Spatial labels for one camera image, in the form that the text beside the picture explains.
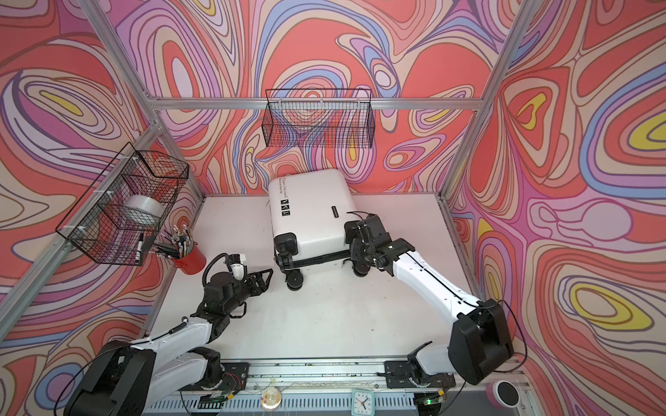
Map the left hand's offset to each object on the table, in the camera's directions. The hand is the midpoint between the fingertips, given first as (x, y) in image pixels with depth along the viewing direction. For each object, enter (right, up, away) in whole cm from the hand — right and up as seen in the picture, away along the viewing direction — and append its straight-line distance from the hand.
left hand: (269, 271), depth 87 cm
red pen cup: (-28, +2, +5) cm, 29 cm away
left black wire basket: (-41, +18, -13) cm, 46 cm away
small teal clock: (+30, -31, -19) cm, 47 cm away
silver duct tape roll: (-32, +20, -15) cm, 40 cm away
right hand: (+30, +6, -2) cm, 31 cm away
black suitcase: (+13, +21, 0) cm, 25 cm away
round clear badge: (+4, -32, -16) cm, 36 cm away
